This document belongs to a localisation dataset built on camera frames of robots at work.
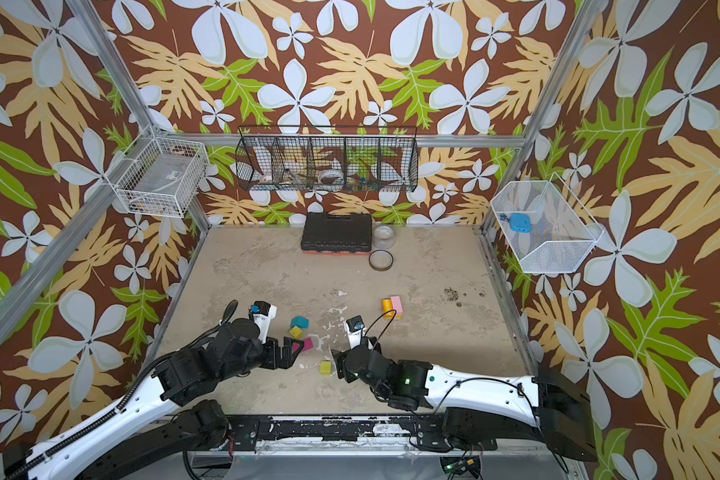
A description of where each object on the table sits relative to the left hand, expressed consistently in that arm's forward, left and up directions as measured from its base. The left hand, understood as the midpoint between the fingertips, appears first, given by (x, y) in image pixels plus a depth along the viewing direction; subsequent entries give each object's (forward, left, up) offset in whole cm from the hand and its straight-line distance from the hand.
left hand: (291, 340), depth 73 cm
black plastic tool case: (+49, -8, -15) cm, 52 cm away
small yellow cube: (+8, +2, -14) cm, 16 cm away
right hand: (-1, -12, -4) cm, 13 cm away
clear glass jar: (+49, -27, -15) cm, 58 cm away
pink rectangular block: (+17, -29, -12) cm, 36 cm away
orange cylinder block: (+17, -26, -12) cm, 34 cm away
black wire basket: (+57, -7, +14) cm, 59 cm away
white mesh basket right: (+29, -70, +10) cm, 77 cm away
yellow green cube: (-2, -8, -14) cm, 16 cm away
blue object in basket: (+32, -64, +10) cm, 72 cm away
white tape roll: (+54, -8, +10) cm, 55 cm away
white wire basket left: (+44, +42, +17) cm, 63 cm away
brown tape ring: (+37, -25, -15) cm, 47 cm away
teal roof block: (+13, +1, -15) cm, 20 cm away
